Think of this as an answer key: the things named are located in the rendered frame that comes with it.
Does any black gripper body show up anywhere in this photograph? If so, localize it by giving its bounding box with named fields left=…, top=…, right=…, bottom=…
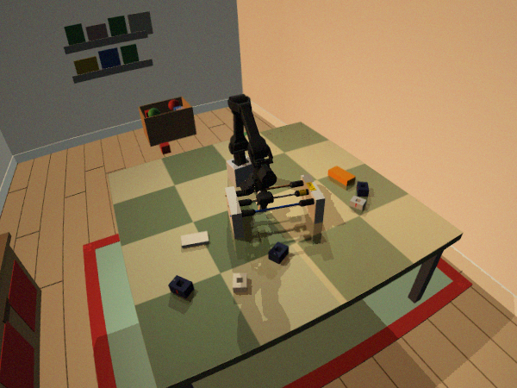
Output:
left=249, top=172, right=274, bottom=205

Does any white flat bar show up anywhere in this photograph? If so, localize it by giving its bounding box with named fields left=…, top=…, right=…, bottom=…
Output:
left=181, top=231, right=209, bottom=248

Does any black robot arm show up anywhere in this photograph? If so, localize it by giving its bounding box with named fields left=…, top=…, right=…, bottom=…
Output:
left=227, top=94, right=277, bottom=196

